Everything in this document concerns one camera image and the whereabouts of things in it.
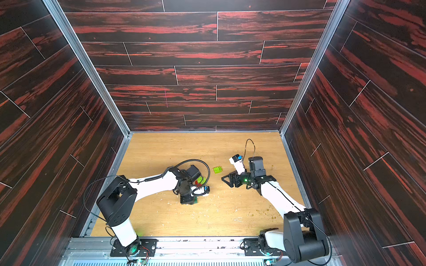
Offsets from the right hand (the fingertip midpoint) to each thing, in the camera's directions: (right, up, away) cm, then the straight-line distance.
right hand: (230, 175), depth 87 cm
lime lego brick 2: (-7, +1, +12) cm, 13 cm away
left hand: (-20, -13, +1) cm, 24 cm away
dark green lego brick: (-18, -13, -1) cm, 23 cm away
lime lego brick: (-15, 0, -12) cm, 20 cm away
